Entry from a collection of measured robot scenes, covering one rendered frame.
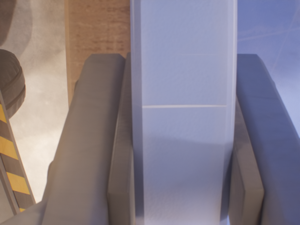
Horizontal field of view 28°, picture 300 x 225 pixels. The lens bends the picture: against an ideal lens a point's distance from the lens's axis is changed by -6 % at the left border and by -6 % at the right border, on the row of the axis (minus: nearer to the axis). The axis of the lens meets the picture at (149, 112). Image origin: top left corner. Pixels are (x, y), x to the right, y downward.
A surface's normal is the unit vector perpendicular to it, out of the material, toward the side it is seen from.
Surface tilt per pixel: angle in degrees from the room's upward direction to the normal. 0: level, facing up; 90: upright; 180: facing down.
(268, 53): 0
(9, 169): 90
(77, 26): 0
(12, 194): 90
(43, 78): 0
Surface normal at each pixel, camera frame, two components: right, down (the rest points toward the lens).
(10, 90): 0.93, -0.05
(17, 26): -0.01, 0.39
